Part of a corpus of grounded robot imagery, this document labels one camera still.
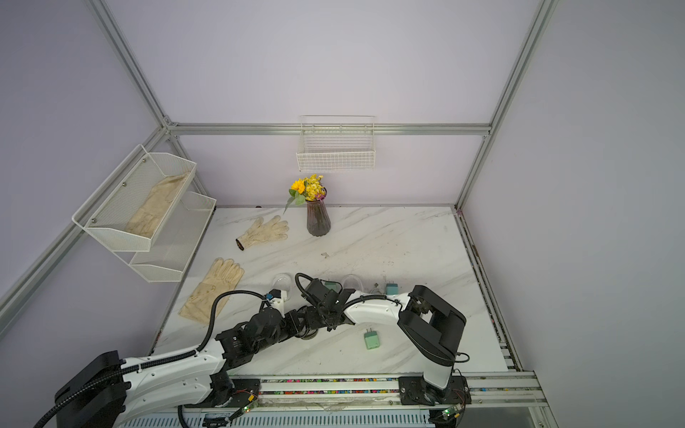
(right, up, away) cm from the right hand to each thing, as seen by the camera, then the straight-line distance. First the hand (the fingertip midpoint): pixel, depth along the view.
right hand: (315, 321), depth 86 cm
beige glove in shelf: (-48, +34, -9) cm, 60 cm away
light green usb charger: (+18, -4, -4) cm, 19 cm away
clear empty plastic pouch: (+12, +11, +9) cm, 19 cm away
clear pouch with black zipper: (-2, -2, -6) cm, 7 cm away
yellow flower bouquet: (-3, +45, +7) cm, 46 cm away
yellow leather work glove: (-35, +13, +10) cm, 39 cm away
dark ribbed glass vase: (-1, +33, +19) cm, 39 cm away
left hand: (-1, +2, -4) cm, 5 cm away
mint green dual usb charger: (+7, +16, -18) cm, 25 cm away
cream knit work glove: (-21, +31, +27) cm, 46 cm away
